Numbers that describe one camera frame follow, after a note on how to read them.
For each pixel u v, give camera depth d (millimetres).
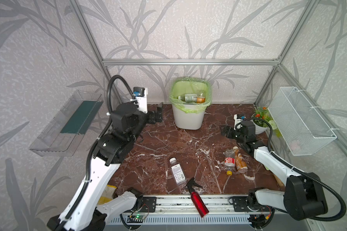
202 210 693
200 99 959
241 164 826
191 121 971
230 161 839
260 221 719
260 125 937
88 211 371
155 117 512
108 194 770
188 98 1015
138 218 706
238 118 770
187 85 966
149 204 736
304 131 617
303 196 406
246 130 657
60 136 642
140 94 461
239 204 733
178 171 824
